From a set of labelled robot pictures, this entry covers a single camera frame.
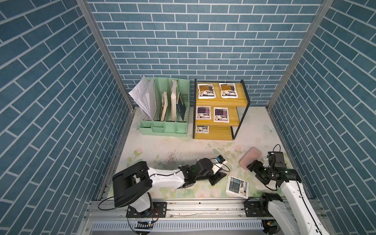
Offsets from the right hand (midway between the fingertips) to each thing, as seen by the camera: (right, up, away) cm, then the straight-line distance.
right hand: (251, 169), depth 81 cm
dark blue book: (-42, +37, +30) cm, 64 cm away
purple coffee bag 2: (-15, +31, +10) cm, 36 cm away
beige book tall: (-45, +40, +12) cm, 62 cm away
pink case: (+4, +5, +11) cm, 13 cm away
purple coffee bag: (-27, +33, +12) cm, 44 cm away
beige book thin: (-51, +37, +13) cm, 65 cm away
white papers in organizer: (-63, +42, +6) cm, 76 cm away
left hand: (-15, -1, -5) cm, 16 cm away
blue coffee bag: (-27, +21, +24) cm, 41 cm away
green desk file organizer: (-51, +22, +23) cm, 60 cm away
